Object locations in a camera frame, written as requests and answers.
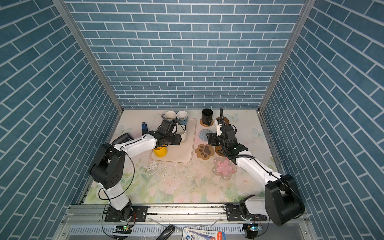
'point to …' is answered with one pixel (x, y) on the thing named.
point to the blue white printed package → (190, 234)
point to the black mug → (207, 116)
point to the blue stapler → (144, 128)
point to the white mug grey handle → (169, 115)
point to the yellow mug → (160, 152)
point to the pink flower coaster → (224, 168)
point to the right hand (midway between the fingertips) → (210, 132)
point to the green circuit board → (124, 229)
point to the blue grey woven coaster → (202, 134)
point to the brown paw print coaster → (204, 152)
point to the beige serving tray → (184, 152)
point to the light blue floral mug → (182, 117)
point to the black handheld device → (166, 232)
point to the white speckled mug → (181, 130)
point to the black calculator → (124, 138)
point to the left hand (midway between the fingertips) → (179, 138)
